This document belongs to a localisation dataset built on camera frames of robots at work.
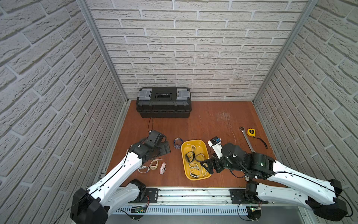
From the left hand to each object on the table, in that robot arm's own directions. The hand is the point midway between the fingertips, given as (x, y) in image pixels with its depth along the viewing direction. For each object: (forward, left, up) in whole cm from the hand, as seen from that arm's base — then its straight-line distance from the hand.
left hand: (165, 147), depth 80 cm
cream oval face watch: (-13, -17, -10) cm, 23 cm away
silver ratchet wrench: (+19, -55, -9) cm, 59 cm away
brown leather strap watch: (-1, -22, -13) cm, 26 cm away
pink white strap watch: (-9, +1, -8) cm, 12 cm away
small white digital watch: (-9, +13, -10) cm, 19 cm away
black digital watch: (-2, -15, -10) cm, 18 cm away
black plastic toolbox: (+31, +3, +6) cm, 32 cm away
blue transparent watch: (+9, -7, -11) cm, 16 cm away
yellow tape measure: (+15, -60, -8) cm, 63 cm away
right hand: (-10, -23, +8) cm, 26 cm away
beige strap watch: (-8, -17, -8) cm, 21 cm away
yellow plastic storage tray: (+1, -18, -9) cm, 20 cm away
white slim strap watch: (+4, -18, -9) cm, 20 cm away
